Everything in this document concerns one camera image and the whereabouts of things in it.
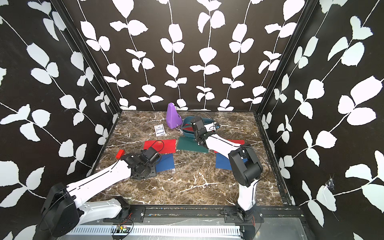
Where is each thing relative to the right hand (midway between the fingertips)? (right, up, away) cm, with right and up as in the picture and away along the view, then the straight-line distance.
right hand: (195, 119), depth 93 cm
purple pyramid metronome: (-15, 0, +11) cm, 19 cm away
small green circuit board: (-36, -53, -23) cm, 68 cm away
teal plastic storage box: (-6, 0, +15) cm, 16 cm away
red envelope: (-23, -18, +7) cm, 30 cm away
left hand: (-23, -30, -12) cm, 39 cm away
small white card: (-26, -7, +14) cm, 31 cm away
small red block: (-48, -22, +1) cm, 53 cm away
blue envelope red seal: (+18, -28, +2) cm, 34 cm away
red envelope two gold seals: (-5, -5, +10) cm, 13 cm away
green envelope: (-4, -17, +10) cm, 20 cm away
